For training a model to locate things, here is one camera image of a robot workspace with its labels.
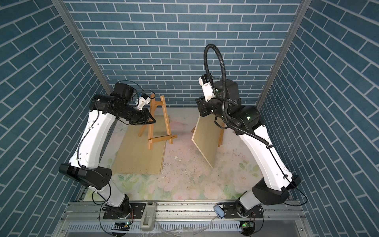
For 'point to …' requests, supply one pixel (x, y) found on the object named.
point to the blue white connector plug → (219, 211)
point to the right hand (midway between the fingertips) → (200, 99)
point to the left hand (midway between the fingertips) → (158, 121)
